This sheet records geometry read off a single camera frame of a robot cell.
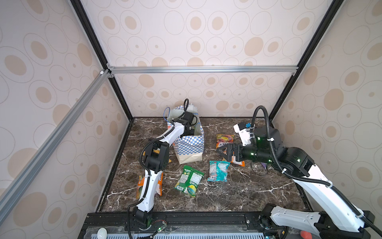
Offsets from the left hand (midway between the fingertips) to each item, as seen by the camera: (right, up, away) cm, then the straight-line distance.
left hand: (193, 133), depth 102 cm
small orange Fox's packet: (-19, -30, -21) cm, 41 cm away
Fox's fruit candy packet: (+20, -4, 0) cm, 20 cm away
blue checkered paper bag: (-2, -8, -18) cm, 20 cm away
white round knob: (-43, -47, -32) cm, 71 cm away
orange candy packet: (+31, -19, -8) cm, 37 cm away
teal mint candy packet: (+15, -22, -15) cm, 30 cm away
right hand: (+15, -5, -40) cm, 43 cm away
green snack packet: (-2, -26, -18) cm, 32 cm away
